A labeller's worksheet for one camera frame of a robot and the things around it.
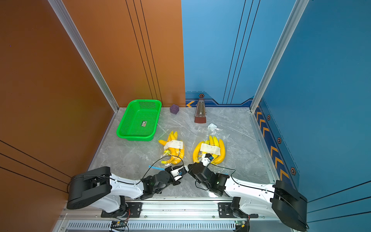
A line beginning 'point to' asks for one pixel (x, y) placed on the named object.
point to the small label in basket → (144, 123)
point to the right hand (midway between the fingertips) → (185, 166)
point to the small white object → (212, 126)
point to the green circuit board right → (240, 223)
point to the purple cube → (174, 108)
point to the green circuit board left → (117, 224)
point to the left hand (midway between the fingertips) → (184, 165)
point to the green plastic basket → (140, 121)
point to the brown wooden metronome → (200, 116)
